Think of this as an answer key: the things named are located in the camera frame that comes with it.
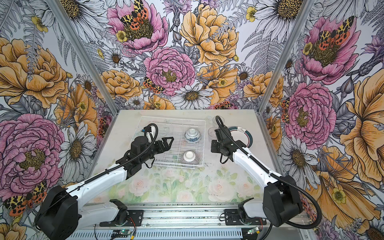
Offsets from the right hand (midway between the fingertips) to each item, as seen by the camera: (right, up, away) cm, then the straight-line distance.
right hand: (215, 149), depth 86 cm
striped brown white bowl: (-15, -5, +2) cm, 16 cm away
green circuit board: (-46, -37, -15) cm, 61 cm away
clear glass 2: (-1, +9, +16) cm, 19 cm away
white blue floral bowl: (-13, +7, +13) cm, 20 cm away
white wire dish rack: (-26, +12, +23) cm, 37 cm away
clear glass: (+2, +17, +20) cm, 26 cm away
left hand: (-26, +4, -3) cm, 27 cm away
